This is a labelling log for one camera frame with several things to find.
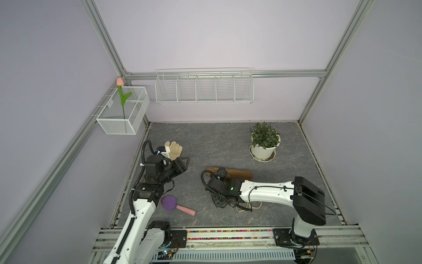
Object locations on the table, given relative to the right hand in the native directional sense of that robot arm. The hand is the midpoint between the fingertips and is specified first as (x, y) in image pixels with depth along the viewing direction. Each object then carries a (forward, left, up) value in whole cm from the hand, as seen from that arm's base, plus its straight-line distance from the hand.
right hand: (216, 196), depth 82 cm
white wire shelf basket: (+59, +8, +26) cm, 64 cm away
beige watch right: (-4, -21, -3) cm, 22 cm away
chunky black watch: (+10, -3, +5) cm, 12 cm away
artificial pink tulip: (+42, +49, +29) cm, 71 cm away
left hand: (+11, +14, +17) cm, 24 cm away
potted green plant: (+27, -27, +13) cm, 40 cm away
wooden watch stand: (+11, -11, +3) cm, 16 cm away
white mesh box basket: (+35, +47, +27) cm, 64 cm away
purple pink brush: (-2, +24, -2) cm, 24 cm away
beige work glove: (+32, +26, -3) cm, 41 cm away
